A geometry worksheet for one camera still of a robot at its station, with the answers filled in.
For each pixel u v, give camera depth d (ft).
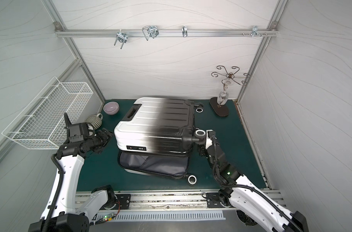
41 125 2.16
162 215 2.31
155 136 2.06
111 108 3.65
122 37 2.57
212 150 1.69
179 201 2.46
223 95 3.05
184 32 2.56
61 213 1.23
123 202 2.41
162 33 2.67
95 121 3.24
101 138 2.16
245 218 2.36
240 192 1.69
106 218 2.23
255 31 2.51
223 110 3.73
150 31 2.51
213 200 2.40
